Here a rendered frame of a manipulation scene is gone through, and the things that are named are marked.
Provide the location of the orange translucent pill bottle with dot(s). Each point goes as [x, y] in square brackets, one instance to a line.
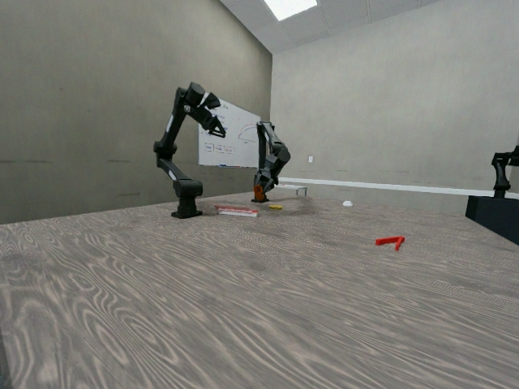
[258, 192]

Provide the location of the white pill organiser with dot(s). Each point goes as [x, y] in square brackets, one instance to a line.
[237, 211]

